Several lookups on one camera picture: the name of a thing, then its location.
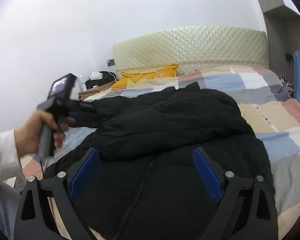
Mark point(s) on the person left hand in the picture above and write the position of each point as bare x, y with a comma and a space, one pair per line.
27, 137

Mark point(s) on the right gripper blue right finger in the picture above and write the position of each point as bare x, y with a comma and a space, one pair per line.
210, 172

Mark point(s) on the white spray bottle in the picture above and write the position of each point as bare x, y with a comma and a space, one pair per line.
82, 81

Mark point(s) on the patchwork checkered bed quilt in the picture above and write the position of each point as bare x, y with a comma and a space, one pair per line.
265, 105

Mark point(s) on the black bag on box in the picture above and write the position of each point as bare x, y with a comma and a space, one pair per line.
107, 77

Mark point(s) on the yellow pillow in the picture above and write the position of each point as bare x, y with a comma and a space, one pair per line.
131, 78

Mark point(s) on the white sleeve left forearm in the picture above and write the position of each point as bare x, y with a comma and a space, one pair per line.
10, 165

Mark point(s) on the cream quilted headboard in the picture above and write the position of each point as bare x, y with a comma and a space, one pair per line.
193, 48

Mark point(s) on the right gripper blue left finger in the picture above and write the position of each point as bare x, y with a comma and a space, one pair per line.
80, 173

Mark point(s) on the black puffer jacket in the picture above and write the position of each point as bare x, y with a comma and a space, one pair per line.
145, 185

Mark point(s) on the wall power socket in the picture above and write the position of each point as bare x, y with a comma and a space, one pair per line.
110, 62

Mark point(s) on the brown cardboard box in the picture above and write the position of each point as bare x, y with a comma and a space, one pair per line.
85, 94

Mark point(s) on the white small box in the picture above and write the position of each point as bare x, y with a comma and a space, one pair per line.
96, 76

